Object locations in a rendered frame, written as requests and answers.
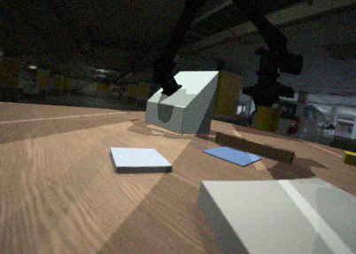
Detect dark brown flat bar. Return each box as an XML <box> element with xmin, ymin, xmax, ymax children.
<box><xmin>215</xmin><ymin>132</ymin><xmax>295</xmax><ymax>164</ymax></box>

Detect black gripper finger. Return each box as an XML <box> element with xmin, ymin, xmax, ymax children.
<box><xmin>251</xmin><ymin>95</ymin><xmax>261</xmax><ymax>110</ymax></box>
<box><xmin>260</xmin><ymin>95</ymin><xmax>281</xmax><ymax>107</ymax></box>

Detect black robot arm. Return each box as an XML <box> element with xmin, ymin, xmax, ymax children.
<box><xmin>151</xmin><ymin>0</ymin><xmax>303</xmax><ymax>96</ymax></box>

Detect yellow cup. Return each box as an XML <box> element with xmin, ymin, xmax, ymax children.
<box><xmin>255</xmin><ymin>106</ymin><xmax>281</xmax><ymax>133</ymax></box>

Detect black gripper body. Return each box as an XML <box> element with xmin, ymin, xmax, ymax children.
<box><xmin>242</xmin><ymin>66</ymin><xmax>295</xmax><ymax>98</ymax></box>

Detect yellow block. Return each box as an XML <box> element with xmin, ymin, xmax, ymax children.
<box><xmin>342</xmin><ymin>151</ymin><xmax>356</xmax><ymax>166</ymax></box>

